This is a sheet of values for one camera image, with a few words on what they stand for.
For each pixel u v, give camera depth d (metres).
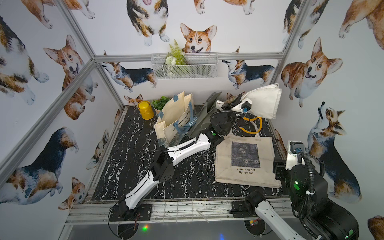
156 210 0.75
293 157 0.45
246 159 0.90
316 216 0.34
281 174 0.47
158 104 1.03
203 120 0.86
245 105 0.60
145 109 1.07
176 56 0.82
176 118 1.04
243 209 0.73
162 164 0.55
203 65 0.92
